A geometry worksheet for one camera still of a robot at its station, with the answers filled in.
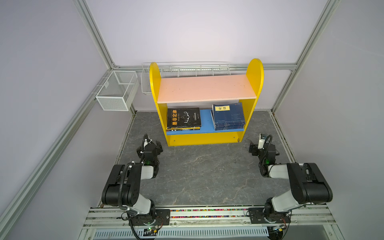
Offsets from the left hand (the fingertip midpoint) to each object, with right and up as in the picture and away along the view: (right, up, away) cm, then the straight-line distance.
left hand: (150, 144), depth 93 cm
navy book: (+48, +17, -3) cm, 51 cm away
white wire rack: (+14, +47, +1) cm, 49 cm away
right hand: (+69, +1, +1) cm, 69 cm away
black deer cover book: (+21, +17, -1) cm, 27 cm away
